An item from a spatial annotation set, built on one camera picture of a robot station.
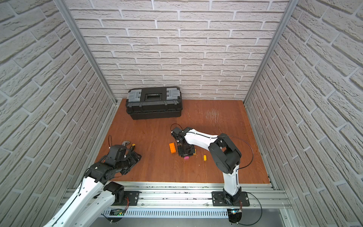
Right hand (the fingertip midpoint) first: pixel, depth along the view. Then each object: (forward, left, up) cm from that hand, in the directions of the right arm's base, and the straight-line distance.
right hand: (186, 155), depth 89 cm
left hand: (-3, +27, +10) cm, 29 cm away
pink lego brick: (-2, 0, +1) cm, 2 cm away
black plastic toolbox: (+33, +21, +16) cm, 43 cm away
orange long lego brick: (+4, +9, +3) cm, 10 cm away
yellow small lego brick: (-3, -11, 0) cm, 12 cm away
